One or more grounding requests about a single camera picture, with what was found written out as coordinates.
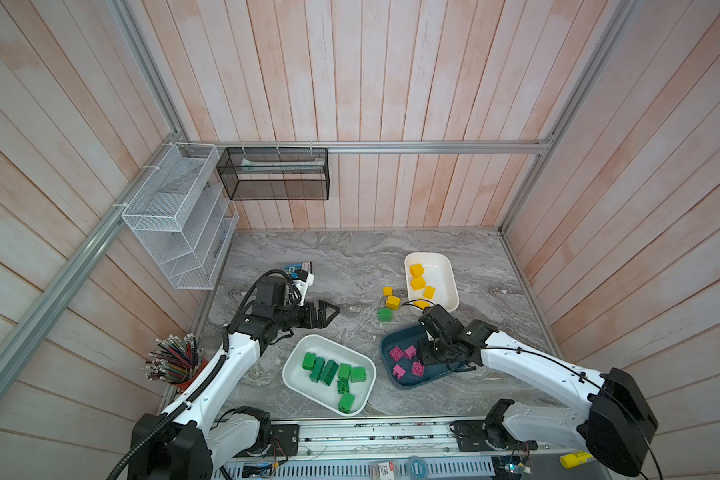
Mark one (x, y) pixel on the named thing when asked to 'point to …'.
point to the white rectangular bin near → (298, 378)
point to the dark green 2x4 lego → (329, 372)
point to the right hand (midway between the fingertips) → (422, 352)
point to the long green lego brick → (317, 369)
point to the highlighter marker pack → (292, 267)
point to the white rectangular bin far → (438, 273)
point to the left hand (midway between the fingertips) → (327, 315)
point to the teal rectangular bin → (400, 352)
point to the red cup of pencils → (175, 360)
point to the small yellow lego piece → (387, 291)
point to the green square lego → (342, 386)
